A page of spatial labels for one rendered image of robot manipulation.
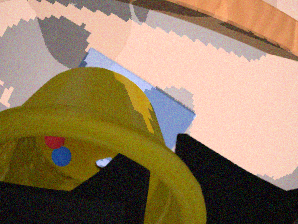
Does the blue marble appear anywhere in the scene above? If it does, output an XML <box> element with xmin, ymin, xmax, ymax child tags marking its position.
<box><xmin>52</xmin><ymin>145</ymin><xmax>72</xmax><ymax>167</ymax></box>

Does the red marble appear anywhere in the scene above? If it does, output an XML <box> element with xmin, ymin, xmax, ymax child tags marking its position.
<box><xmin>44</xmin><ymin>136</ymin><xmax>65</xmax><ymax>149</ymax></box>

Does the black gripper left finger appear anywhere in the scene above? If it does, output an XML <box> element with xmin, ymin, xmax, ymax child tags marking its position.
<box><xmin>0</xmin><ymin>152</ymin><xmax>150</xmax><ymax>224</ymax></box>

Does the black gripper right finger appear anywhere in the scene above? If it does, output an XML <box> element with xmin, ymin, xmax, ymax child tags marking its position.
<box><xmin>174</xmin><ymin>133</ymin><xmax>298</xmax><ymax>224</ymax></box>

